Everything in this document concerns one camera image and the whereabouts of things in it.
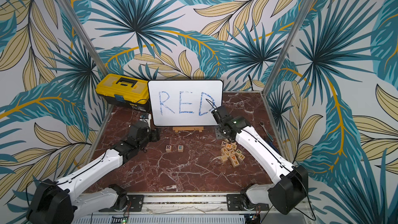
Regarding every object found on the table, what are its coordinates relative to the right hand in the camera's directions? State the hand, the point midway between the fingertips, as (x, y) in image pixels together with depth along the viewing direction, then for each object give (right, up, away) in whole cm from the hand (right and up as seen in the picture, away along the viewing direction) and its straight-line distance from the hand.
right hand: (224, 131), depth 80 cm
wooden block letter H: (+4, -10, +10) cm, 15 cm away
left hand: (-36, 0, +4) cm, 36 cm away
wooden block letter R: (-30, -11, +9) cm, 33 cm away
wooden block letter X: (+2, -9, +11) cm, 14 cm away
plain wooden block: (+1, -16, +6) cm, 17 cm away
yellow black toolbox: (-56, +24, +18) cm, 64 cm away
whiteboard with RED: (-21, +15, +9) cm, 27 cm away
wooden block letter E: (-24, -12, +10) cm, 28 cm away
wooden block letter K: (+7, -18, +4) cm, 20 cm away
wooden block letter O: (+8, -10, +10) cm, 17 cm away
